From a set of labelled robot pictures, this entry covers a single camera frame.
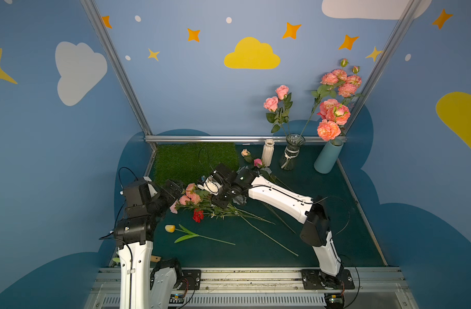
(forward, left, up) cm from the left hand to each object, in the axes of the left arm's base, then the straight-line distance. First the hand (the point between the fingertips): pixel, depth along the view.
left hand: (175, 187), depth 70 cm
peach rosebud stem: (+38, -30, -26) cm, 55 cm away
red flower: (-1, -5, -24) cm, 24 cm away
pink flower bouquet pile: (+6, -5, -23) cm, 25 cm away
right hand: (+3, -14, -11) cm, 18 cm away
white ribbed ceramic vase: (+33, -40, -15) cm, 54 cm away
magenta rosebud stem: (+28, -34, -20) cm, 49 cm away
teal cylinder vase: (+30, -71, -16) cm, 78 cm away
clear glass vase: (+37, -53, -10) cm, 65 cm away
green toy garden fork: (-19, +10, -24) cm, 33 cm away
